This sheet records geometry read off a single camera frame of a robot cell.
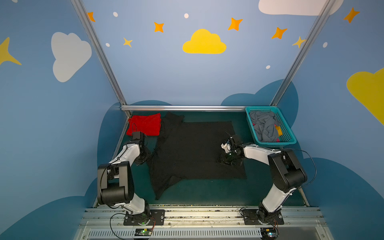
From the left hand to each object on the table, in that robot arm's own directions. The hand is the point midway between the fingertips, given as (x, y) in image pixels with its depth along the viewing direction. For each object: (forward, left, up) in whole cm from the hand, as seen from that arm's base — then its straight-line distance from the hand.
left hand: (148, 157), depth 92 cm
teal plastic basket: (+14, -92, +2) cm, 93 cm away
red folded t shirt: (+28, +5, -2) cm, 28 cm away
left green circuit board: (-38, -4, -5) cm, 39 cm away
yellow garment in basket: (+21, -90, +1) cm, 92 cm away
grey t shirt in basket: (+27, -80, +4) cm, 84 cm away
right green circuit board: (-38, -65, -4) cm, 76 cm away
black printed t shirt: (+9, -26, -5) cm, 28 cm away
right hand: (0, -46, -3) cm, 46 cm away
